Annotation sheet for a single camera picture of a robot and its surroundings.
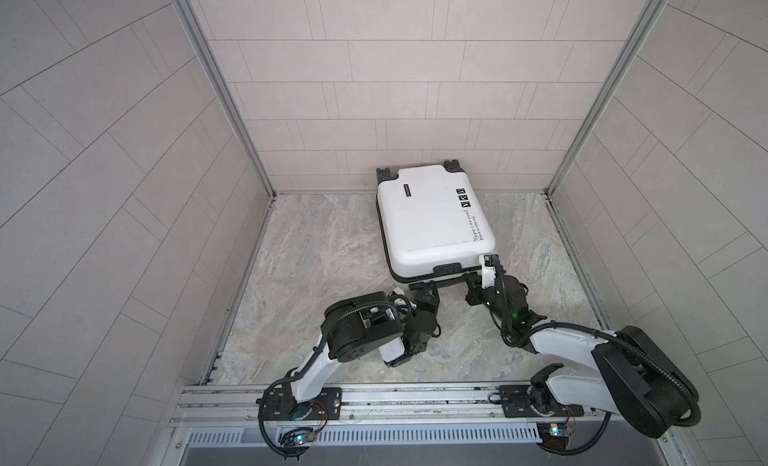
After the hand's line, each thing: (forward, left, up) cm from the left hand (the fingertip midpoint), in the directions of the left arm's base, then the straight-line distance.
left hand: (447, 281), depth 86 cm
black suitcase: (+10, +5, +13) cm, 17 cm away
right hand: (+2, -5, 0) cm, 5 cm away
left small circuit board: (-37, +36, -2) cm, 52 cm away
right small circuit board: (-36, -22, -5) cm, 43 cm away
